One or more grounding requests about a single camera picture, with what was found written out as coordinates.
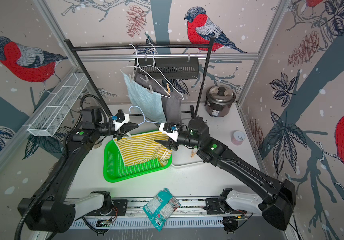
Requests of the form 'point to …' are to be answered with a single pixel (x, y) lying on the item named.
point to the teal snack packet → (162, 208)
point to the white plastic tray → (182, 157)
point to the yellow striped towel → (136, 148)
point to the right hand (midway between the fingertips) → (160, 130)
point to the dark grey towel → (173, 103)
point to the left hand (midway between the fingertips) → (138, 121)
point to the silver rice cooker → (218, 100)
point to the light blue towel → (149, 104)
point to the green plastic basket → (115, 169)
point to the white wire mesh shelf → (57, 105)
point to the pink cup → (237, 137)
